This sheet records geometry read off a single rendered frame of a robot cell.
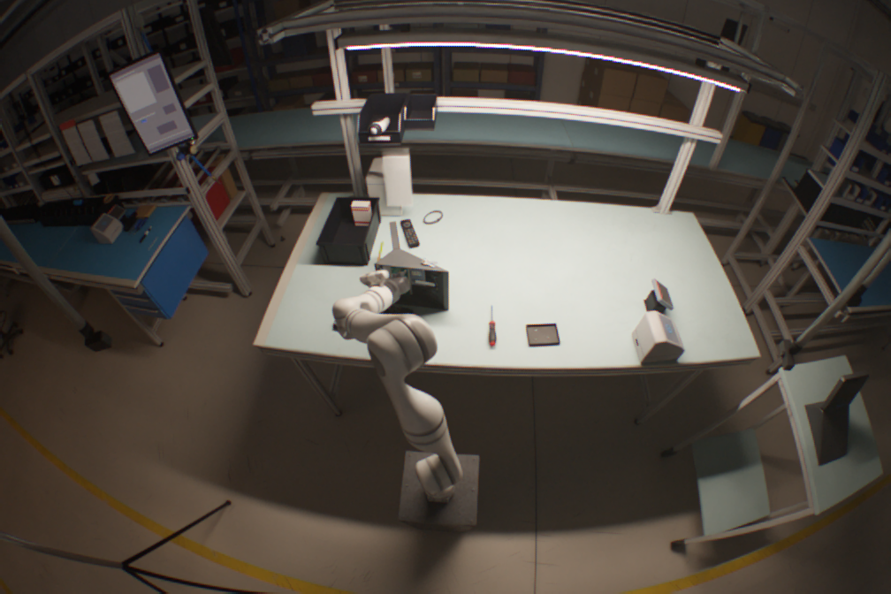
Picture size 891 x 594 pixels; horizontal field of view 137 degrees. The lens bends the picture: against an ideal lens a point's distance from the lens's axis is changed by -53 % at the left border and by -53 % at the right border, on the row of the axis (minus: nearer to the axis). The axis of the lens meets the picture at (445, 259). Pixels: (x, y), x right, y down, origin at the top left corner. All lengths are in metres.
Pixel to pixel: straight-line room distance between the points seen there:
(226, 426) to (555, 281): 2.10
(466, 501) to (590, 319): 0.76
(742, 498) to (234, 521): 2.78
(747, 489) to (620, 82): 3.81
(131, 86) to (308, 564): 2.44
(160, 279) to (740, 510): 3.44
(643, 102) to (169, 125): 4.29
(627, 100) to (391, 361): 4.12
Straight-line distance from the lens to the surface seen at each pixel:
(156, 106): 1.91
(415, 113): 1.48
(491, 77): 4.64
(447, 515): 1.23
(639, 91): 4.44
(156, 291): 2.35
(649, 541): 2.35
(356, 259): 1.49
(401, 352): 0.59
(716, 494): 2.24
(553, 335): 1.31
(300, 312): 1.43
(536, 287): 1.43
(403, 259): 1.21
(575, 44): 1.02
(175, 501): 2.67
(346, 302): 0.90
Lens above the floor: 2.08
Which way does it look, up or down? 47 degrees down
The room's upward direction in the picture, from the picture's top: 1 degrees counter-clockwise
